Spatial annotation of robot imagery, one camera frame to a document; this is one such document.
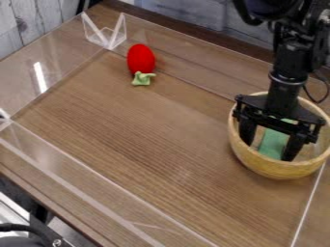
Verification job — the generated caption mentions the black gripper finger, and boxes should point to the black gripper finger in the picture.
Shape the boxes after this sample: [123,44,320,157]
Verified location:
[238,115,256,146]
[280,133,306,161]

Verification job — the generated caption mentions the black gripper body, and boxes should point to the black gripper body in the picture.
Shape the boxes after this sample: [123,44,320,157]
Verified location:
[232,94,326,144]

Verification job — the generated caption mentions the green stick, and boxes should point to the green stick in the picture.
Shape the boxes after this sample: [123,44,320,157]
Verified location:
[258,127,290,160]

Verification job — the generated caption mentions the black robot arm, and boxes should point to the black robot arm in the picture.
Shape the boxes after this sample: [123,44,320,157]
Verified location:
[232,0,330,161]

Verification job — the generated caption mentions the light wooden bowl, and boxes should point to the light wooden bowl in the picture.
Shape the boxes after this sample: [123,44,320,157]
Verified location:
[228,97,330,180]

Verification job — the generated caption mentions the red plush strawberry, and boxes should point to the red plush strawberry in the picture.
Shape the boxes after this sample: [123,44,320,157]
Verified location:
[127,43,156,86]

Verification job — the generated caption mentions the black metal table clamp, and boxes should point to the black metal table clamp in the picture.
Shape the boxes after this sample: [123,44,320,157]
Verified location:
[28,214,68,247]

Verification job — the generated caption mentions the clear acrylic corner bracket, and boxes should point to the clear acrylic corner bracket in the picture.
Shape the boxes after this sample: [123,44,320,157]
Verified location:
[81,13,127,50]

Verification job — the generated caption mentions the clear acrylic tray wall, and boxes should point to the clear acrylic tray wall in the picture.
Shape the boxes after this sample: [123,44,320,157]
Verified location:
[0,109,218,247]

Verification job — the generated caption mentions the black cable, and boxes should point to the black cable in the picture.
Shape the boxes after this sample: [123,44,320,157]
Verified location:
[0,223,53,247]

